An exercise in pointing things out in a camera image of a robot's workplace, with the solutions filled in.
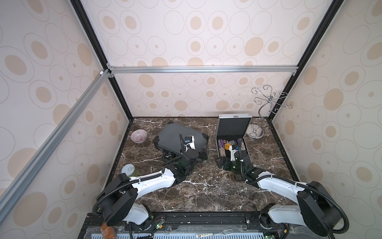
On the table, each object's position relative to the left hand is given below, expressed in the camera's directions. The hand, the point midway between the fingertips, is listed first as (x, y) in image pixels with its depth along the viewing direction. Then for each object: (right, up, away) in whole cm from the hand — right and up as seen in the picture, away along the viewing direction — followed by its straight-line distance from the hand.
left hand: (204, 146), depth 81 cm
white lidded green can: (-43, -14, +4) cm, 45 cm away
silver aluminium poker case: (+18, +10, +16) cm, 26 cm away
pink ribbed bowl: (-45, +5, +25) cm, 52 cm away
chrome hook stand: (+40, +8, +28) cm, 50 cm away
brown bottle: (-45, -38, -14) cm, 60 cm away
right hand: (+13, -9, +7) cm, 17 cm away
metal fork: (+9, -40, -11) cm, 42 cm away
